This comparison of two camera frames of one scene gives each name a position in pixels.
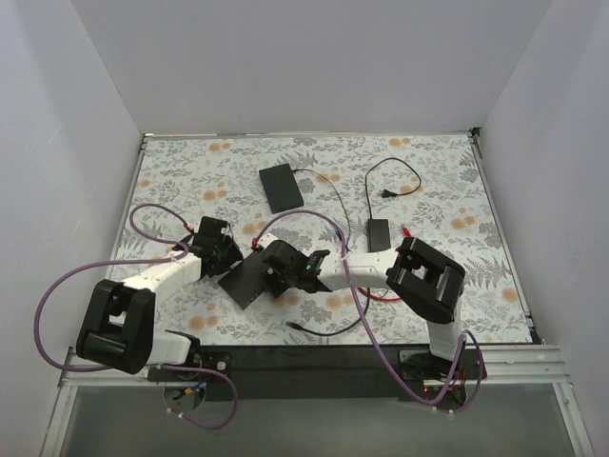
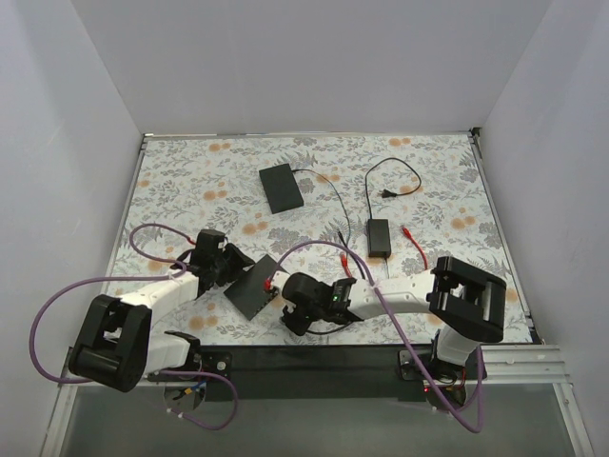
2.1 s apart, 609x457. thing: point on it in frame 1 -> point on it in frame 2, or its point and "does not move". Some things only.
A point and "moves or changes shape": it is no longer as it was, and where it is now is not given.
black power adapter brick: x=378 y=234 does not move
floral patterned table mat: x=354 y=194 does not move
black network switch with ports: x=245 y=283 moves or changes shape
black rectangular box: x=281 y=188 does not move
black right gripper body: x=274 y=274 -> x=289 y=319
